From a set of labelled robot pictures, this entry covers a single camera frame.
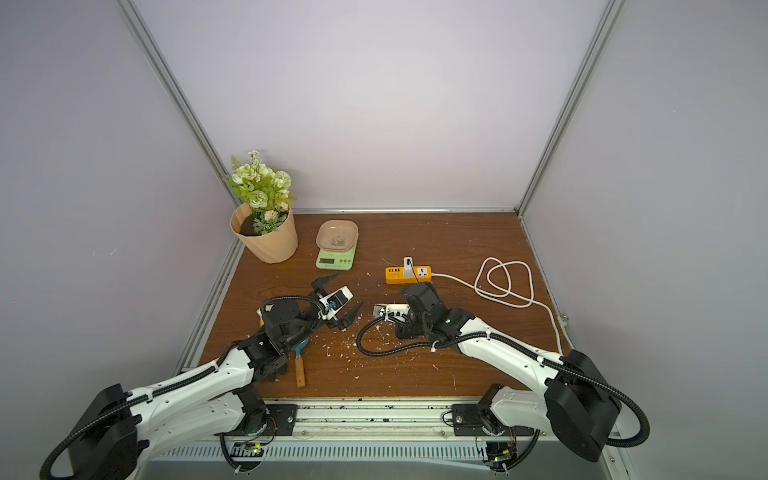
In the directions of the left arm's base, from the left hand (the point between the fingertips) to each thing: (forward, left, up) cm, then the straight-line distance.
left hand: (350, 285), depth 74 cm
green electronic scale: (+22, +10, -20) cm, 31 cm away
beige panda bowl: (+32, +10, -18) cm, 38 cm away
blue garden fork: (-14, +15, -19) cm, 28 cm away
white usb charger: (+15, -15, -13) cm, 25 cm away
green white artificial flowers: (+31, +29, +5) cm, 43 cm away
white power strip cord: (+9, -48, -21) cm, 53 cm away
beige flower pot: (+20, +28, -10) cm, 36 cm away
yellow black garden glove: (-13, +15, +11) cm, 23 cm away
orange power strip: (+16, -20, -19) cm, 32 cm away
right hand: (+1, -13, -10) cm, 17 cm away
